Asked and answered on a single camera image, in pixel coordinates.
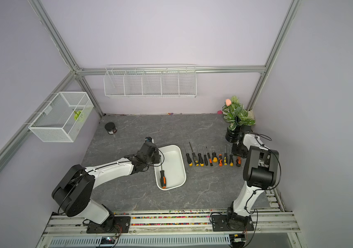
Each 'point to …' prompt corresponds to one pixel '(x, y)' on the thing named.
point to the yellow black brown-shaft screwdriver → (194, 157)
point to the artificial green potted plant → (235, 117)
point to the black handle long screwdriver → (200, 159)
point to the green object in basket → (77, 114)
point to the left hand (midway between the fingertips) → (157, 155)
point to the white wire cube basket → (62, 120)
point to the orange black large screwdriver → (163, 179)
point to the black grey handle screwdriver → (205, 158)
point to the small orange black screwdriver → (210, 159)
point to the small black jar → (111, 128)
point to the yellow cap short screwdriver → (214, 157)
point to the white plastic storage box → (172, 163)
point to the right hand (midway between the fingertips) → (238, 153)
